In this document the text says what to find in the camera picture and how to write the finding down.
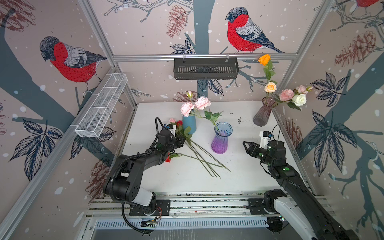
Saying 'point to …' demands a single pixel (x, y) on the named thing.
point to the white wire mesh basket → (94, 120)
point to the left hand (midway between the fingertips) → (186, 138)
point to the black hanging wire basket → (206, 69)
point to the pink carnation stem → (286, 95)
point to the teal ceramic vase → (189, 121)
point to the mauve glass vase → (261, 117)
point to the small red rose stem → (185, 131)
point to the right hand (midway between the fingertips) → (245, 144)
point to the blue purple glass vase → (222, 130)
